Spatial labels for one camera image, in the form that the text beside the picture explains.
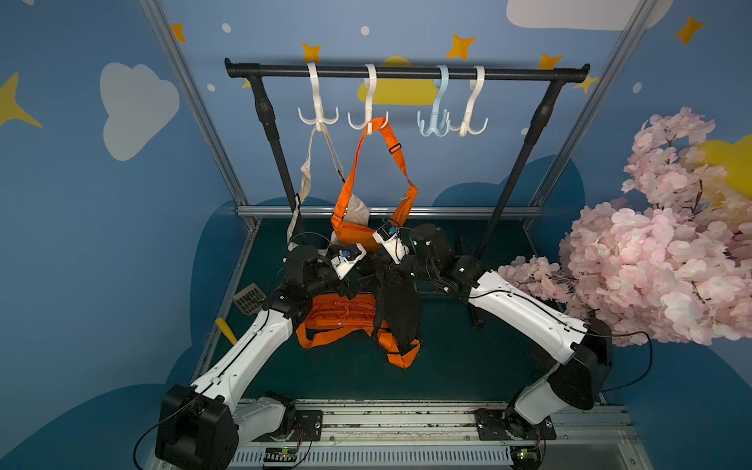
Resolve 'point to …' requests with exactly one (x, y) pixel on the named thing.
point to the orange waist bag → (338, 311)
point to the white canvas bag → (355, 211)
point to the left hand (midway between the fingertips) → (361, 256)
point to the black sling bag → (398, 304)
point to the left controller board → (280, 456)
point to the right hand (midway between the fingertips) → (381, 258)
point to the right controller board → (525, 457)
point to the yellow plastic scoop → (221, 323)
